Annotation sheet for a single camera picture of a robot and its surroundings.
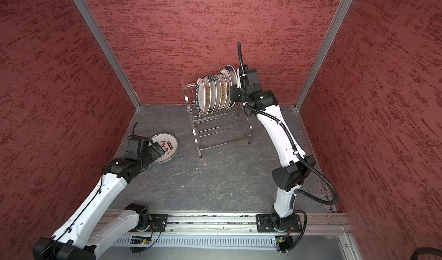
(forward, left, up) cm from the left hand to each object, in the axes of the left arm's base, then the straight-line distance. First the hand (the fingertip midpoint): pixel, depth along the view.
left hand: (154, 155), depth 80 cm
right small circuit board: (-32, -60, -17) cm, 70 cm away
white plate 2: (+24, -21, +17) cm, 36 cm away
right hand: (+21, -38, +21) cm, 48 cm away
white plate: (+14, -1, -12) cm, 18 cm away
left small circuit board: (-32, +3, -17) cm, 36 cm away
